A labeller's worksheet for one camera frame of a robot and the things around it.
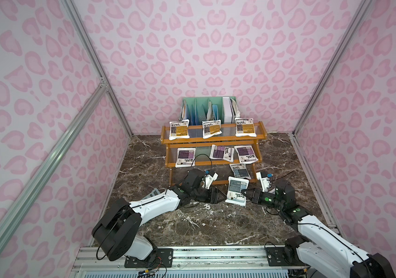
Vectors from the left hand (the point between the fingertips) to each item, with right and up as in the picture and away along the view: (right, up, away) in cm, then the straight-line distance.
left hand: (224, 196), depth 79 cm
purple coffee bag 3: (+12, +19, +9) cm, 25 cm away
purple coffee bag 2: (+1, +20, +10) cm, 22 cm away
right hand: (+8, +2, 0) cm, 8 cm away
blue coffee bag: (+11, +9, +19) cm, 24 cm away
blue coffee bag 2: (+6, +5, +1) cm, 8 cm away
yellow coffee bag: (-21, +30, +1) cm, 37 cm away
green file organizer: (-12, +46, +29) cm, 56 cm away
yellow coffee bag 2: (-6, +31, +1) cm, 32 cm away
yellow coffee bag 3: (+10, +32, +2) cm, 34 cm away
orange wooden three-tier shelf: (-9, +15, +7) cm, 19 cm away
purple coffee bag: (-18, +17, +9) cm, 27 cm away
